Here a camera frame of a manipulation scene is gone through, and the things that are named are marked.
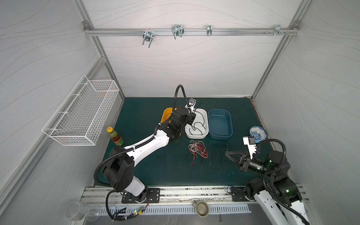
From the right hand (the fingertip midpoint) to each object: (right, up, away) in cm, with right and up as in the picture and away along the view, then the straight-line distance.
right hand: (228, 150), depth 63 cm
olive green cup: (-11, -31, +6) cm, 33 cm away
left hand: (-15, +21, +17) cm, 31 cm away
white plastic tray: (-11, +2, +36) cm, 37 cm away
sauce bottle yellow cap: (-62, +2, +21) cm, 65 cm away
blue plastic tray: (+7, +7, +39) cm, 40 cm away
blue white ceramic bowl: (+33, +2, +33) cm, 47 cm away
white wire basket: (-73, +14, +3) cm, 74 cm away
